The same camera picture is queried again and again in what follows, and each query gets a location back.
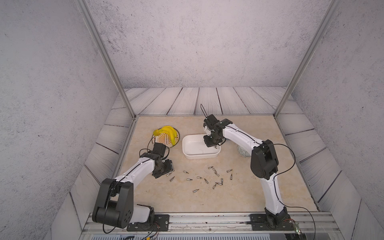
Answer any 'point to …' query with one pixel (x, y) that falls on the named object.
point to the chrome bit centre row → (199, 177)
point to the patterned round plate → (165, 138)
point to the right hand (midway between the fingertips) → (208, 143)
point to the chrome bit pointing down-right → (215, 147)
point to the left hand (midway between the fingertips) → (171, 170)
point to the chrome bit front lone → (195, 190)
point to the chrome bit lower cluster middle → (218, 183)
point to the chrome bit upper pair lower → (213, 169)
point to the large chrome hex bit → (227, 171)
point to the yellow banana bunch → (172, 131)
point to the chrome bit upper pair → (210, 167)
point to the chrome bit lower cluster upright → (222, 181)
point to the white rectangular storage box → (194, 147)
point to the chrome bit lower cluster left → (213, 187)
